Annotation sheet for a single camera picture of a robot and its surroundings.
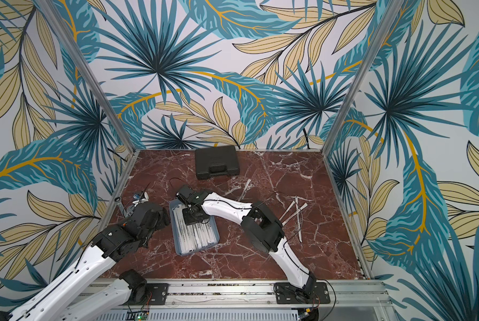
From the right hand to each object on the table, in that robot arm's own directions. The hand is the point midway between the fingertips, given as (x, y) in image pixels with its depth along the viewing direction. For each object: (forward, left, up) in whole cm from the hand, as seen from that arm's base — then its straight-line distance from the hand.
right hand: (190, 219), depth 89 cm
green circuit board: (-35, +14, -6) cm, 38 cm away
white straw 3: (-7, -5, -2) cm, 9 cm away
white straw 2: (-7, -2, -1) cm, 8 cm away
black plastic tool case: (+31, -10, +3) cm, 33 cm away
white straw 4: (-6, -8, -3) cm, 10 cm away
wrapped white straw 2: (+4, -44, -3) cm, 45 cm away
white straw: (-5, +2, -2) cm, 6 cm away
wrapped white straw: (+16, -24, -4) cm, 29 cm away
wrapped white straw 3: (+3, -48, -3) cm, 48 cm away
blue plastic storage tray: (-1, -11, +1) cm, 11 cm away
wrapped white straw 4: (0, -49, -3) cm, 49 cm away
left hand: (-5, +9, +13) cm, 17 cm away
